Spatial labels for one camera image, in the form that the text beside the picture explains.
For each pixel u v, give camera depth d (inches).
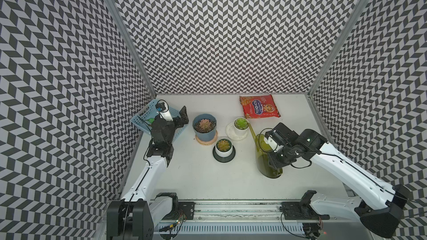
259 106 42.5
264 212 29.5
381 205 14.9
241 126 35.9
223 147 33.5
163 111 25.6
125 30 34.9
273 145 23.2
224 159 34.9
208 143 36.8
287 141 20.6
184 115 29.0
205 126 35.3
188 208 28.5
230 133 39.0
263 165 30.1
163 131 23.0
